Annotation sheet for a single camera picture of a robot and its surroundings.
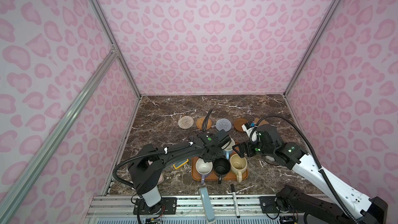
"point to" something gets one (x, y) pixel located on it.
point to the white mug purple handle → (203, 168)
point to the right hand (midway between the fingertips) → (240, 144)
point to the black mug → (222, 167)
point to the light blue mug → (227, 151)
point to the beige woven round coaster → (185, 122)
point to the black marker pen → (233, 190)
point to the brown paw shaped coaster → (261, 122)
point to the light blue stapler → (207, 206)
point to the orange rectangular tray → (196, 176)
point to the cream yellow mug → (238, 165)
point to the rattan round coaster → (199, 123)
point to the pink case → (160, 180)
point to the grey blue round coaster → (223, 124)
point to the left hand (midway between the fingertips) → (220, 154)
